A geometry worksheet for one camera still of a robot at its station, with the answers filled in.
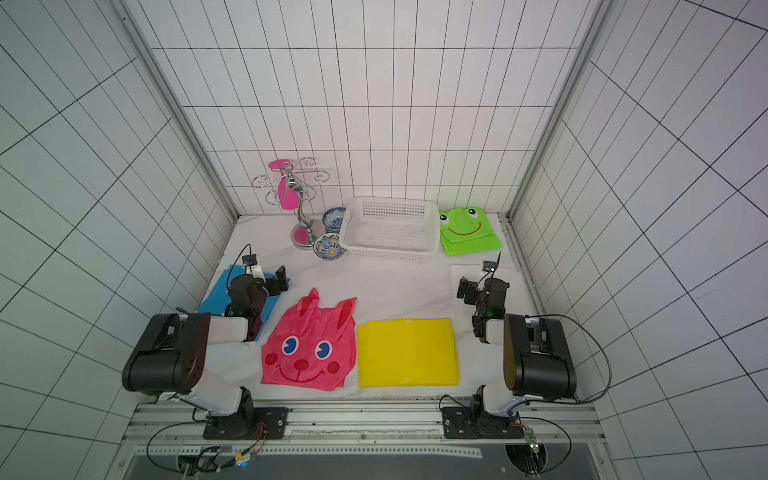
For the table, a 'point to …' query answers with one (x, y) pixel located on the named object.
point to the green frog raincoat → (465, 231)
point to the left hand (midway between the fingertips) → (270, 272)
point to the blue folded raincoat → (215, 302)
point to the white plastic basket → (394, 229)
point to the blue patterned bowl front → (328, 246)
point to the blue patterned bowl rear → (332, 219)
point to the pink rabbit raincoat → (313, 346)
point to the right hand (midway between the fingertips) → (469, 275)
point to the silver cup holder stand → (296, 177)
